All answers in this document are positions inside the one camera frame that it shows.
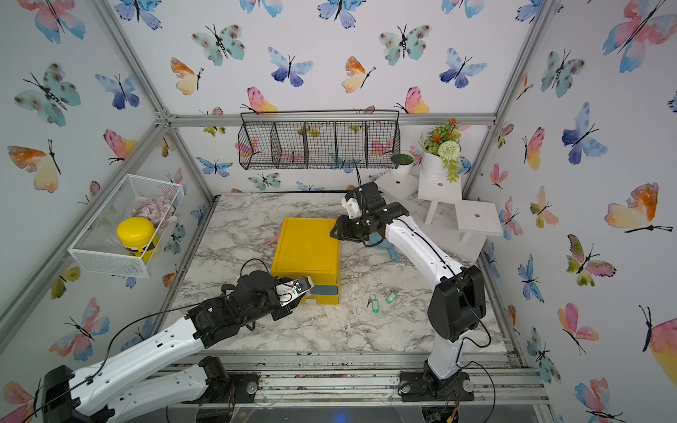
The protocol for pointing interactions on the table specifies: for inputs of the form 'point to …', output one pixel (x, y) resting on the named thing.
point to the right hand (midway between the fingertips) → (335, 232)
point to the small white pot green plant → (401, 164)
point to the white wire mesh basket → (98, 245)
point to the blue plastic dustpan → (375, 237)
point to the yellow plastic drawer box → (310, 247)
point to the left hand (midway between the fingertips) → (300, 283)
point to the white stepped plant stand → (436, 203)
